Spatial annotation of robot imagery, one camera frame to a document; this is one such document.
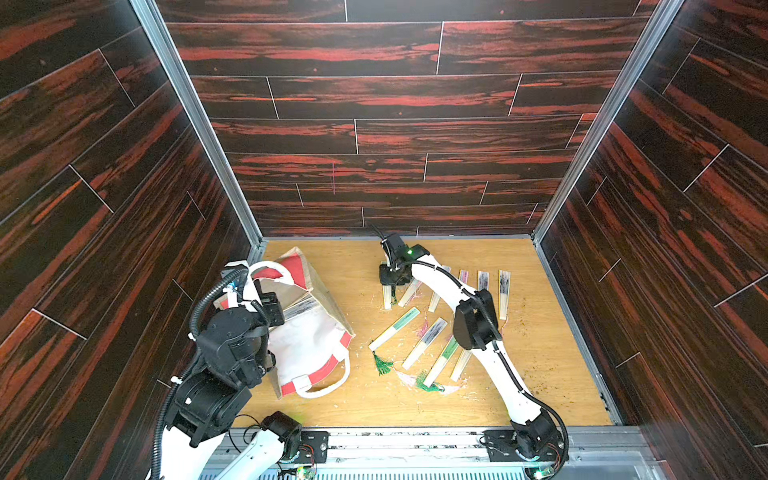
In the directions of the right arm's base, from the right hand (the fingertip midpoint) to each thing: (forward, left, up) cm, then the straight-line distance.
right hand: (390, 275), depth 105 cm
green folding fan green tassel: (-36, -11, -3) cm, 38 cm away
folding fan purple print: (+1, -33, -2) cm, 33 cm away
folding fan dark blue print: (+1, -41, -3) cm, 41 cm away
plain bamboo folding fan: (-8, +1, -2) cm, 8 cm away
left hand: (-30, +25, +35) cm, 53 cm away
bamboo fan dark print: (-20, -15, -3) cm, 25 cm away
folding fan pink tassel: (+3, -27, -3) cm, 27 cm away
